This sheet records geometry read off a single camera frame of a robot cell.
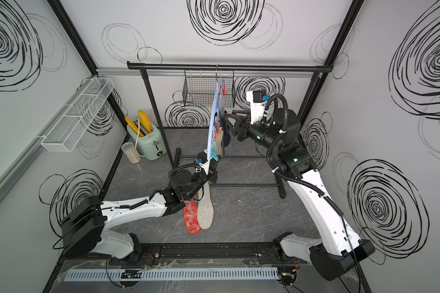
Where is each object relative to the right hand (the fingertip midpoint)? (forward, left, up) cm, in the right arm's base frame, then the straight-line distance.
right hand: (229, 114), depth 56 cm
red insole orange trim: (-16, +17, -48) cm, 53 cm away
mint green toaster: (+16, +41, -36) cm, 57 cm away
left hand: (-1, +4, -21) cm, 22 cm away
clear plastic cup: (+14, +53, -38) cm, 67 cm away
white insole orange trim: (-12, +11, -49) cm, 52 cm away
